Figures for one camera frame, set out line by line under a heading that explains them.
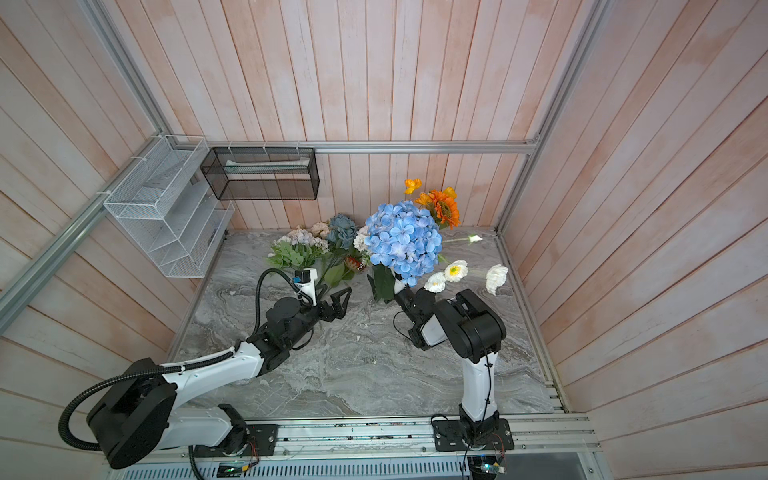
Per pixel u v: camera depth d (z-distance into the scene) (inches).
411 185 28.8
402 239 22.4
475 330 20.2
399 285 31.0
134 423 16.1
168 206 29.4
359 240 30.0
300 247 40.0
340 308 28.6
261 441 28.8
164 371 17.8
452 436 28.8
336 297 28.2
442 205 27.6
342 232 41.7
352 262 40.7
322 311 28.3
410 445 28.9
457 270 22.8
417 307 29.3
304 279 27.1
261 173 41.4
